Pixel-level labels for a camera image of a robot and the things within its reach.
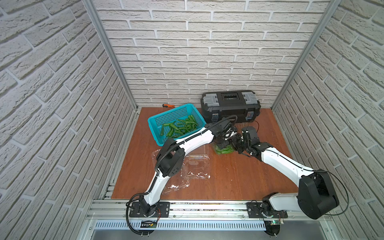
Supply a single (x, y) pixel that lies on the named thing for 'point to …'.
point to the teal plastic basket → (175, 123)
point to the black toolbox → (216, 105)
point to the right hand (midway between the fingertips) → (228, 139)
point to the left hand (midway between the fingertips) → (226, 140)
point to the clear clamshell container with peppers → (180, 183)
